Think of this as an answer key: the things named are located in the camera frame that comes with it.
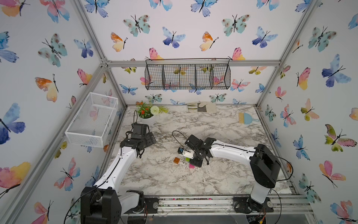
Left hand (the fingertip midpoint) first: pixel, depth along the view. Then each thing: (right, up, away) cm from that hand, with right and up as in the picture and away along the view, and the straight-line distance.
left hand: (147, 138), depth 85 cm
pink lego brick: (+27, -18, +1) cm, 32 cm away
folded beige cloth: (+37, +22, +34) cm, 55 cm away
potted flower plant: (-4, +15, +11) cm, 19 cm away
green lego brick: (+24, -11, -8) cm, 27 cm away
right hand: (+28, -12, 0) cm, 30 cm away
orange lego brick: (+17, -15, +4) cm, 23 cm away
